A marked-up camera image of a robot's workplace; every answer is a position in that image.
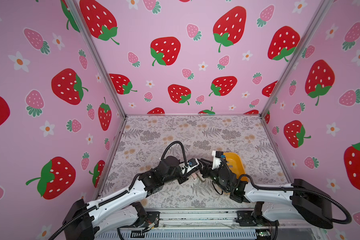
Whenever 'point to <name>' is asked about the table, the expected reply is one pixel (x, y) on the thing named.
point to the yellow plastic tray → (235, 163)
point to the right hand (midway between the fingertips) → (198, 160)
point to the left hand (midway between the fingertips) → (192, 165)
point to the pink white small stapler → (197, 175)
